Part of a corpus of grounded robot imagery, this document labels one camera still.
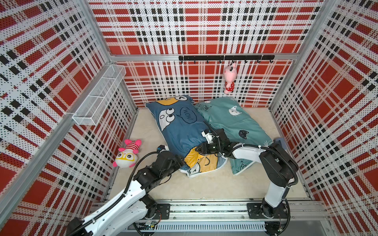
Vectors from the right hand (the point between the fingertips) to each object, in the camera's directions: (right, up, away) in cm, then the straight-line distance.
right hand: (199, 148), depth 88 cm
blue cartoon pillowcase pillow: (-11, +17, +5) cm, 21 cm away
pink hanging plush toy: (+19, +47, +2) cm, 51 cm away
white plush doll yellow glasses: (-43, -5, -2) cm, 44 cm away
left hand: (-9, -5, -10) cm, 14 cm away
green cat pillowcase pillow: (+27, +13, +7) cm, 31 cm away
